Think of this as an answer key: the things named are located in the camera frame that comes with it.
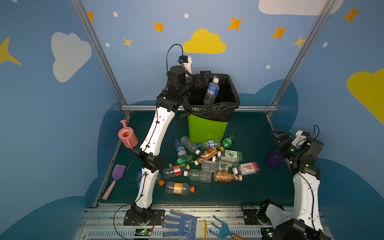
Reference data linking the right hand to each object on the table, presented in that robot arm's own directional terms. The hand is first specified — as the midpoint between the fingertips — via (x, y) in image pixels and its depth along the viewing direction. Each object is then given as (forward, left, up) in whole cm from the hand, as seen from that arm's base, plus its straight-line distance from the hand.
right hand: (276, 135), depth 75 cm
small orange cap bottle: (-20, +60, -22) cm, 67 cm away
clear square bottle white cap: (-8, +32, -23) cm, 40 cm away
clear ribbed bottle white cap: (-14, +36, -24) cm, 46 cm away
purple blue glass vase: (0, -9, -24) cm, 25 cm away
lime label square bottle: (+2, +19, -24) cm, 30 cm away
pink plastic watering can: (+6, +85, -14) cm, 86 cm away
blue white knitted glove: (-40, +43, -26) cm, 64 cm away
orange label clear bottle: (-23, +49, -20) cm, 58 cm away
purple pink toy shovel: (-15, +88, -25) cm, 92 cm away
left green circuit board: (-42, +65, -26) cm, 82 cm away
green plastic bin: (+12, +38, -12) cm, 42 cm away
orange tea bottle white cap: (-1, +34, -22) cm, 40 cm away
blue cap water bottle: (+7, +33, -22) cm, 40 cm away
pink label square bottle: (-8, +10, -23) cm, 27 cm away
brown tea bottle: (-14, +23, -22) cm, 35 cm away
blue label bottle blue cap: (+1, +51, -21) cm, 55 cm away
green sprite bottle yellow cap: (-6, +46, -20) cm, 50 cm away
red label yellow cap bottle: (-14, +55, -22) cm, 61 cm away
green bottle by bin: (+10, +20, -22) cm, 31 cm away
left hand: (+17, +39, +25) cm, 49 cm away
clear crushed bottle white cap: (+5, +44, -23) cm, 50 cm away
